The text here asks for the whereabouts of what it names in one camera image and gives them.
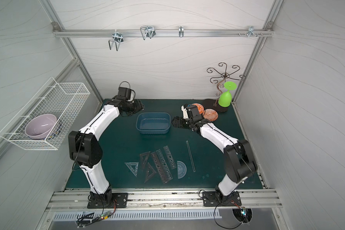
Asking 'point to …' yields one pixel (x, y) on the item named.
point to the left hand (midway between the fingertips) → (143, 107)
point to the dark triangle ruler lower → (150, 172)
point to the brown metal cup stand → (212, 104)
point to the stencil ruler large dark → (162, 166)
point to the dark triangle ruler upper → (143, 164)
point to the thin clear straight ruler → (190, 157)
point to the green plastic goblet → (225, 98)
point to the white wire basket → (64, 100)
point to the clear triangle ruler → (134, 170)
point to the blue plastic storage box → (153, 122)
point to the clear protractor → (181, 169)
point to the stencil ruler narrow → (169, 157)
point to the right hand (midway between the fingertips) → (177, 120)
